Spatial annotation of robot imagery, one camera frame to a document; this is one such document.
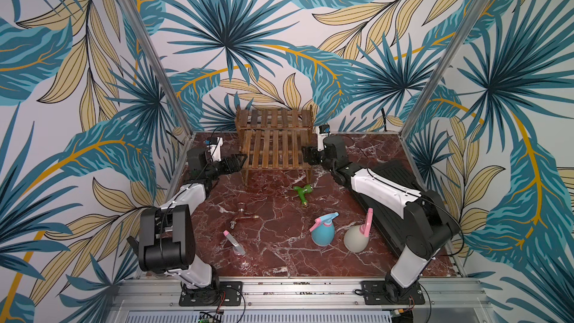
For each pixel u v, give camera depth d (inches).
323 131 30.0
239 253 27.2
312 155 30.8
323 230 30.1
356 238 29.7
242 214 35.4
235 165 31.5
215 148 31.5
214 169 30.6
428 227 18.2
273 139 38.5
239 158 34.9
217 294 26.5
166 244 17.7
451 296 29.5
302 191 37.8
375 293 28.7
